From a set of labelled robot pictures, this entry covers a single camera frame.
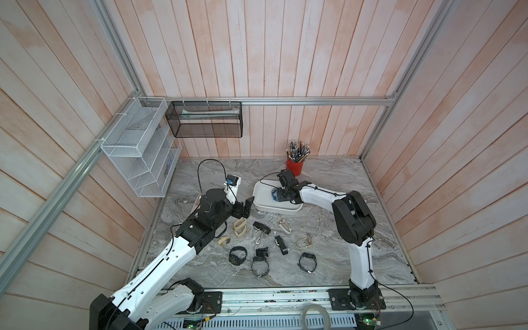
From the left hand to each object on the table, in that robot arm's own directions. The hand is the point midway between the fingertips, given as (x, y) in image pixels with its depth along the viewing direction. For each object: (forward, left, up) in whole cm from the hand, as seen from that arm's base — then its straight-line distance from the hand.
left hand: (242, 197), depth 76 cm
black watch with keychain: (-1, -7, -22) cm, 23 cm away
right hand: (+17, -18, -21) cm, 33 cm away
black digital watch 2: (-18, -7, -23) cm, 30 cm away
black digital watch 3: (-17, -27, -22) cm, 39 cm away
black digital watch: (-17, +3, -19) cm, 25 cm away
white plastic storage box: (+11, -9, -21) cm, 25 cm away
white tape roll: (-33, -25, -21) cm, 46 cm away
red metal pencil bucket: (+30, -26, -16) cm, 42 cm away
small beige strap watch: (-9, +8, -19) cm, 23 cm away
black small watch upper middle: (-14, -8, -19) cm, 25 cm away
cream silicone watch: (-2, +2, -21) cm, 21 cm away
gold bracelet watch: (-8, -27, -23) cm, 36 cm away
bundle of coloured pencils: (+34, -26, -8) cm, 44 cm away
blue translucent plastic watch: (+14, -14, -19) cm, 27 cm away
